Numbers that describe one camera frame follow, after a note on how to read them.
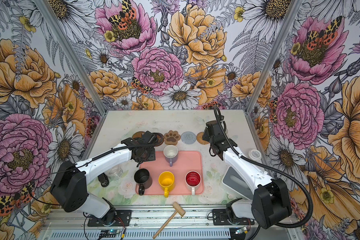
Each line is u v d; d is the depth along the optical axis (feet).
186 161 3.10
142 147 2.22
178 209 2.48
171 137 3.45
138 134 3.49
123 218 2.42
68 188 1.41
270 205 1.33
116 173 2.73
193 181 2.79
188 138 3.45
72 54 2.88
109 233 2.32
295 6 2.35
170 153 3.16
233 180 2.72
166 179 2.80
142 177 2.80
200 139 3.45
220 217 2.44
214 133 2.05
